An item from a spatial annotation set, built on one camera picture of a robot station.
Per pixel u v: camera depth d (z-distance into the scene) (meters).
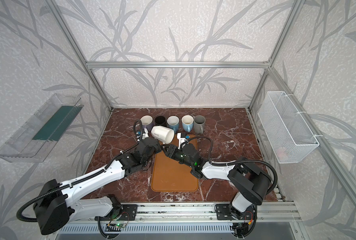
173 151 0.71
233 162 0.50
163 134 0.77
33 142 0.63
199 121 1.02
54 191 0.40
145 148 0.59
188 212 0.75
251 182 0.44
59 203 0.39
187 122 1.00
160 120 1.01
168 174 0.85
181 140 0.75
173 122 1.03
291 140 0.60
